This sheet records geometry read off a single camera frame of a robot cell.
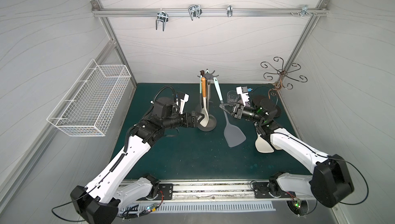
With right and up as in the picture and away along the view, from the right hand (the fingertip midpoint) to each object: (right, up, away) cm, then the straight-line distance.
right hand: (220, 105), depth 67 cm
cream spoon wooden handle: (-6, -11, +19) cm, 23 cm away
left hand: (-10, -5, 0) cm, 11 cm away
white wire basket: (-59, -1, +1) cm, 59 cm away
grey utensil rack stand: (-2, -11, +24) cm, 26 cm away
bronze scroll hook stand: (+37, +17, +16) cm, 44 cm away
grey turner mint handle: (+6, -14, 0) cm, 15 cm away
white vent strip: (-39, -49, +4) cm, 63 cm away
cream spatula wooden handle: (+26, -24, +18) cm, 40 cm away
